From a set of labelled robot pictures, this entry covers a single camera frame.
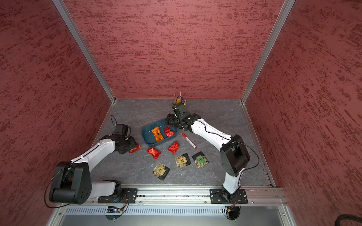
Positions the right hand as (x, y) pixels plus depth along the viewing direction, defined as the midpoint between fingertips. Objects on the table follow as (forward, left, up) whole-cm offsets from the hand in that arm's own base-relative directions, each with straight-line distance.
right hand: (169, 123), depth 85 cm
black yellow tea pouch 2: (-18, -8, -17) cm, 25 cm away
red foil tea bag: (-11, +22, -12) cm, 28 cm away
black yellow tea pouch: (-24, +5, -16) cm, 29 cm away
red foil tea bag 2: (-13, +10, -13) cm, 22 cm away
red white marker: (-4, -12, -15) cm, 20 cm away
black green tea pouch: (-17, -19, -16) cm, 30 cm away
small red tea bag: (+2, +2, -13) cm, 14 cm away
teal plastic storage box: (+1, +17, -16) cm, 23 cm away
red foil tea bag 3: (-10, -2, -13) cm, 16 cm away
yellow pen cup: (+27, -4, -8) cm, 29 cm away
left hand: (-10, +25, -13) cm, 29 cm away
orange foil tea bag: (-1, +9, -15) cm, 17 cm away
